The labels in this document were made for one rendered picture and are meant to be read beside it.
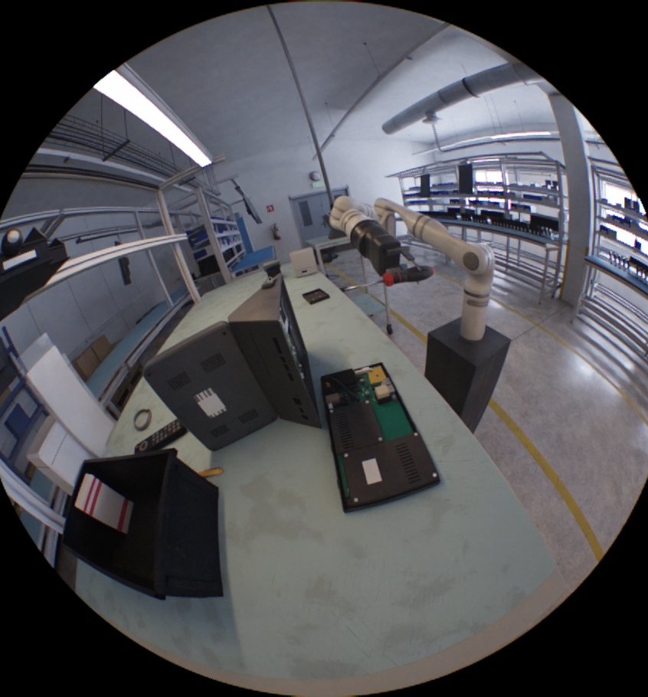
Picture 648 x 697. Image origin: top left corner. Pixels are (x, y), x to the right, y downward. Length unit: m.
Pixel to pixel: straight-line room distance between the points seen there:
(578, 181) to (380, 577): 4.23
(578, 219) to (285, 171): 6.87
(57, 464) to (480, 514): 0.69
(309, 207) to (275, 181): 1.31
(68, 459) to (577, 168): 4.70
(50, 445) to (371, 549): 0.57
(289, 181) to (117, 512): 7.11
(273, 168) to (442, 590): 7.32
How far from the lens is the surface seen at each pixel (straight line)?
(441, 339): 0.80
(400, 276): 0.37
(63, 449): 0.56
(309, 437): 0.37
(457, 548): 0.32
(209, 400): 0.36
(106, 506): 0.52
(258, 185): 7.03
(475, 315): 0.76
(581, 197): 4.12
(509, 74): 3.77
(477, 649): 0.37
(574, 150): 4.26
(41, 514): 0.68
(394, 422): 0.35
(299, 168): 7.20
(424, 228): 0.77
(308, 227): 7.04
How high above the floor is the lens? 1.30
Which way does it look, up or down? 34 degrees down
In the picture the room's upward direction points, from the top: 16 degrees counter-clockwise
